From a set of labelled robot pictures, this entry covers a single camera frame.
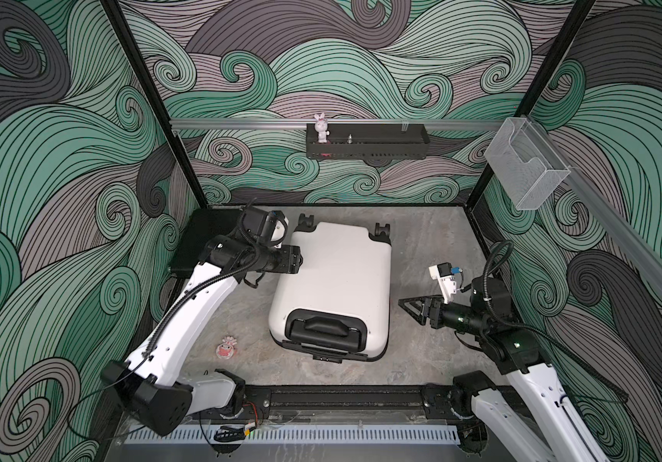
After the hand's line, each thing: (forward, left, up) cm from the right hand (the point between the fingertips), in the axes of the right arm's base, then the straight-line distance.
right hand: (404, 305), depth 69 cm
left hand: (+11, +28, +5) cm, 31 cm away
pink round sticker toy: (-5, +48, -17) cm, 51 cm away
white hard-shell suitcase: (0, +16, 0) cm, 16 cm away
